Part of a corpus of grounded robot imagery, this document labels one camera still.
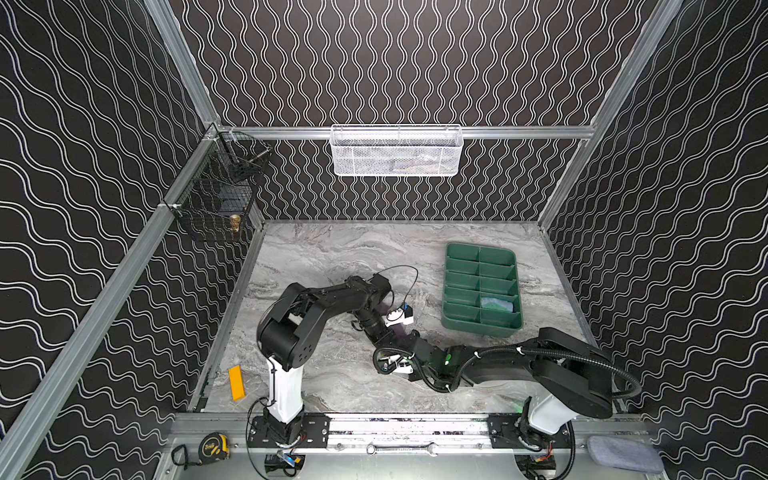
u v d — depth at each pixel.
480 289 0.95
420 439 0.74
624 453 0.70
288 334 0.50
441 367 0.65
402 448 0.72
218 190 0.93
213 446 0.70
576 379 0.45
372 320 0.79
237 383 0.82
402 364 0.73
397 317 0.80
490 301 0.92
